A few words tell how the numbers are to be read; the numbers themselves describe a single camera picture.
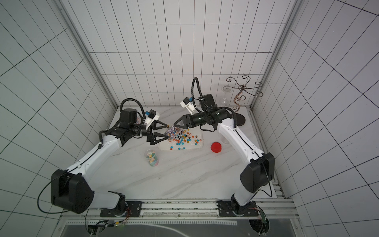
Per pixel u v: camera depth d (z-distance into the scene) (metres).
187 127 0.66
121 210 0.66
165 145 0.95
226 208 0.73
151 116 0.64
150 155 0.83
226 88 0.86
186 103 0.67
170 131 0.71
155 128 0.76
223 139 0.97
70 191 0.40
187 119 0.64
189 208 0.74
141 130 0.65
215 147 0.95
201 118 0.63
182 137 1.00
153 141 0.65
